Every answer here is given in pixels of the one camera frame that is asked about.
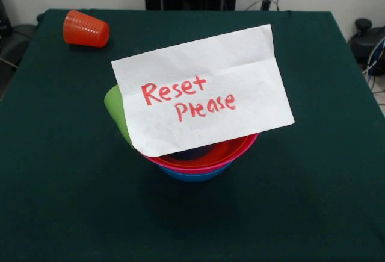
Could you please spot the red bowl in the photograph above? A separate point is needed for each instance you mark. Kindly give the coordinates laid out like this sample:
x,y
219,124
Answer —
x,y
224,153

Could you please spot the pink bowl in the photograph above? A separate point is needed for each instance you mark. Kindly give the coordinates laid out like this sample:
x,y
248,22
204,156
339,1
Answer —
x,y
186,169

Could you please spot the white paper reset sign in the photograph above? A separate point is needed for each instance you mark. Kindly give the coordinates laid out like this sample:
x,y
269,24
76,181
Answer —
x,y
210,63

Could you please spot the blue bowl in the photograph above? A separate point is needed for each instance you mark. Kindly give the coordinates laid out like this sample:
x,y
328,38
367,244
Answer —
x,y
192,178

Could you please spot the green cup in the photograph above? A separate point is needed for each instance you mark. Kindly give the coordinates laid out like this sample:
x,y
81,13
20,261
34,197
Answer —
x,y
115,108

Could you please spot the dark green tablecloth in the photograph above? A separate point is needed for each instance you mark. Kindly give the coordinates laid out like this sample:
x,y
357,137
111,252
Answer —
x,y
60,153

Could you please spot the orange ribbed cup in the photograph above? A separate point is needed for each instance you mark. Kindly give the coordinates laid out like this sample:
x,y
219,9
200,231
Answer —
x,y
85,30

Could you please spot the black chair base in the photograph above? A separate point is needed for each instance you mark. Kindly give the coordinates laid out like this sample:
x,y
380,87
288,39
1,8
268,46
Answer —
x,y
15,39
365,42

